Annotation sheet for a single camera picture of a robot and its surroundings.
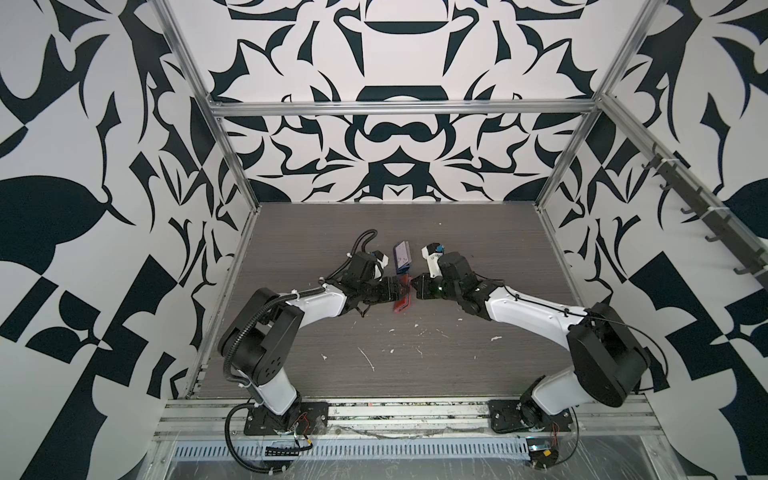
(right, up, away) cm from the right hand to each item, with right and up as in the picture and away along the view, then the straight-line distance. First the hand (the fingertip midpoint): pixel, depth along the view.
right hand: (412, 280), depth 86 cm
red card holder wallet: (-2, -6, 0) cm, 7 cm away
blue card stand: (-2, +1, +14) cm, 14 cm away
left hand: (-2, -2, +3) cm, 4 cm away
